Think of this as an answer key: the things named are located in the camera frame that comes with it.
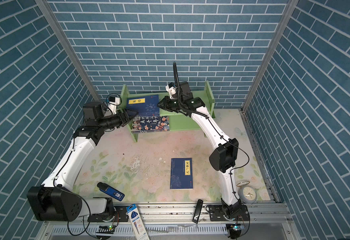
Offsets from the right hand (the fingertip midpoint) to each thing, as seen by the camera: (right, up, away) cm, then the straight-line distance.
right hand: (155, 103), depth 79 cm
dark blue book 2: (+13, -40, +8) cm, 43 cm away
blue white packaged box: (-6, -60, -10) cm, 61 cm away
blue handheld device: (-24, -47, 0) cm, 52 cm away
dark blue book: (-6, -1, +2) cm, 6 cm away
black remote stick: (+22, -54, -7) cm, 58 cm away
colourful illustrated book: (-12, -11, +14) cm, 22 cm away
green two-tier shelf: (+12, -10, +17) cm, 23 cm away
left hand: (-9, -6, -6) cm, 12 cm away
